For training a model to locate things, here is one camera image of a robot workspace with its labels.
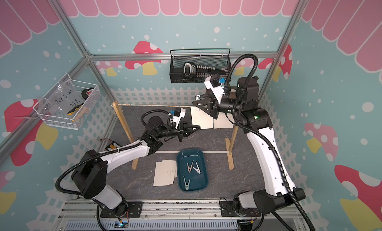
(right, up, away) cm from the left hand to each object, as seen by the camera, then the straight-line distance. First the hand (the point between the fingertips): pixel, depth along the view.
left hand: (200, 129), depth 68 cm
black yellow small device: (-56, -12, +28) cm, 64 cm away
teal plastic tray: (-4, -25, +19) cm, 32 cm away
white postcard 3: (-14, -27, +17) cm, 35 cm away
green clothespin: (-7, -31, +13) cm, 34 cm away
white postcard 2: (-16, -26, +19) cm, 36 cm away
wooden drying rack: (+21, -10, +30) cm, 38 cm away
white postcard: (-22, -28, +19) cm, 40 cm away
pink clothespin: (-6, -24, +19) cm, 31 cm away
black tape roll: (-62, +19, +12) cm, 66 cm away
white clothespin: (-1, -25, +19) cm, 31 cm away
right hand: (-2, +11, -11) cm, 16 cm away
